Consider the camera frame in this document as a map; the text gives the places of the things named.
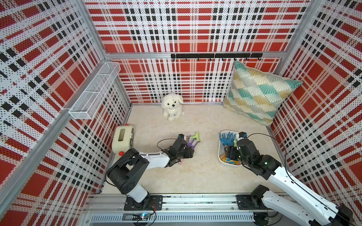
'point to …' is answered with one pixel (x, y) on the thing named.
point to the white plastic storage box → (221, 148)
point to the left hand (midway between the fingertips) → (191, 150)
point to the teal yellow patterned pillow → (257, 93)
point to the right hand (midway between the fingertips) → (231, 149)
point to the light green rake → (196, 136)
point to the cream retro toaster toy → (123, 139)
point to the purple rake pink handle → (180, 162)
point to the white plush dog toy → (172, 105)
